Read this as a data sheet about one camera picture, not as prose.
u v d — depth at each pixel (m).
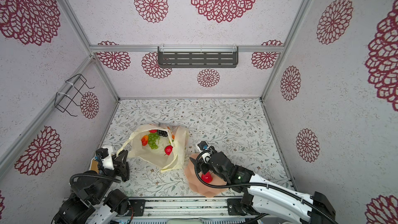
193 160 0.68
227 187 0.54
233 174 0.57
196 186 0.79
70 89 0.78
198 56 0.93
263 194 0.49
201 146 0.61
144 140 0.92
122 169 0.58
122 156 0.65
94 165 0.82
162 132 0.97
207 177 0.81
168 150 0.89
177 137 0.83
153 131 0.80
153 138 0.95
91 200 0.50
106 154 0.55
